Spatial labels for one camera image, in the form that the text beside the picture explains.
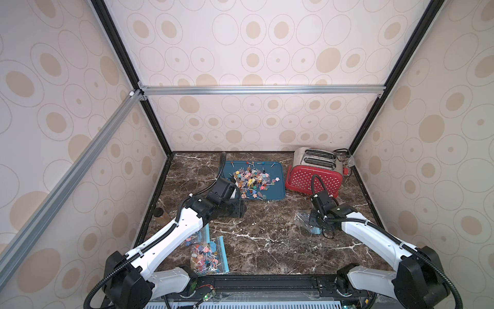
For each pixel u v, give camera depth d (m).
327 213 0.62
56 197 0.51
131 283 0.37
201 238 0.85
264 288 0.74
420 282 0.40
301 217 0.94
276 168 1.14
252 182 1.03
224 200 0.60
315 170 0.89
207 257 0.79
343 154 1.35
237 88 0.92
